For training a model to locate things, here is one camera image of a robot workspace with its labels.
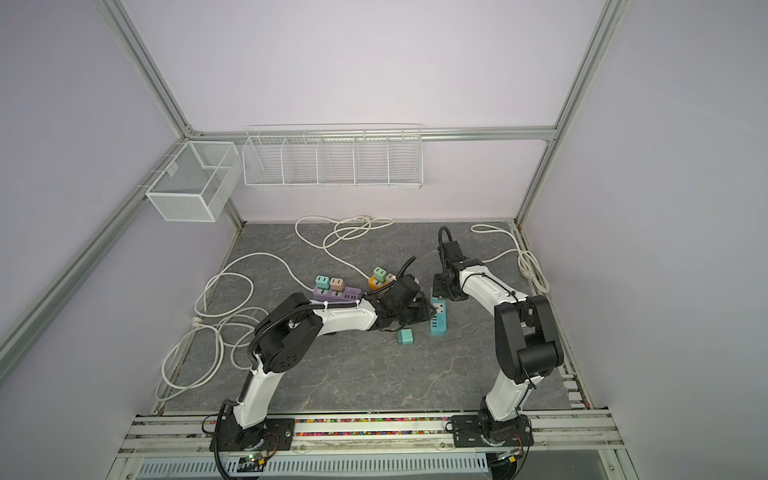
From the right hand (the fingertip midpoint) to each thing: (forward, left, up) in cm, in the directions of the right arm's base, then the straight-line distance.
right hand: (446, 291), depth 95 cm
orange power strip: (+4, +24, -2) cm, 24 cm away
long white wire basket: (+37, +37, +26) cm, 58 cm away
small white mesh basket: (+30, +82, +21) cm, 90 cm away
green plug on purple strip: (+2, +40, +2) cm, 40 cm away
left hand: (-8, +4, -1) cm, 9 cm away
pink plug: (+4, +18, +2) cm, 19 cm away
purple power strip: (0, +32, -2) cm, 32 cm away
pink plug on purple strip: (+1, +35, +3) cm, 35 cm away
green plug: (+5, +21, +2) cm, 22 cm away
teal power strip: (-11, +3, -3) cm, 12 cm away
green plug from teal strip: (-14, +13, -3) cm, 19 cm away
